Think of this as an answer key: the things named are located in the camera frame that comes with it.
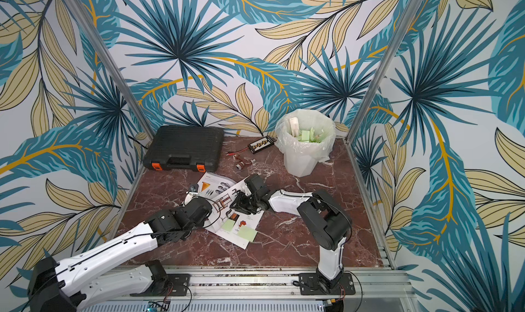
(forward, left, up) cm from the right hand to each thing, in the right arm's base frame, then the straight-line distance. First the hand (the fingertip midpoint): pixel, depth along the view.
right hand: (231, 206), depth 88 cm
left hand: (-5, +13, +7) cm, 15 cm away
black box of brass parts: (+40, -13, -3) cm, 42 cm away
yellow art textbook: (+10, +5, -3) cm, 12 cm away
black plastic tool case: (+35, +20, -1) cm, 40 cm away
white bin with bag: (+22, -33, +19) cm, 44 cm away
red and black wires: (+35, 0, -4) cm, 35 cm away
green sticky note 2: (-7, +1, -3) cm, 8 cm away
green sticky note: (-10, -7, -5) cm, 13 cm away
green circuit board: (-34, +26, -7) cm, 44 cm away
